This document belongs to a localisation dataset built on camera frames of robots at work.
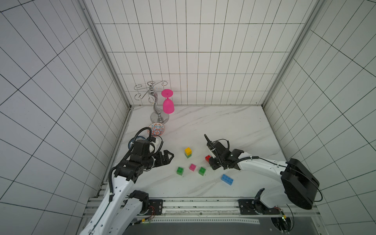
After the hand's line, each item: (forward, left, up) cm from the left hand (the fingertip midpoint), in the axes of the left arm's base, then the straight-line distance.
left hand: (165, 160), depth 75 cm
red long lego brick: (+7, -24, -11) cm, 27 cm away
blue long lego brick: (-5, -34, -13) cm, 37 cm away
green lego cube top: (+8, -12, -13) cm, 19 cm away
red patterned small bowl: (+29, +11, -13) cm, 34 cm away
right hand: (+7, -26, -12) cm, 29 cm away
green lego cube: (-2, -7, -11) cm, 13 cm away
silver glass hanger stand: (+40, +12, -13) cm, 44 cm away
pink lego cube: (+1, -14, -13) cm, 19 cm away
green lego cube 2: (-2, -20, -10) cm, 22 cm away
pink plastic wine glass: (+36, +2, +3) cm, 37 cm away
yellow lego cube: (+9, -12, -7) cm, 17 cm away
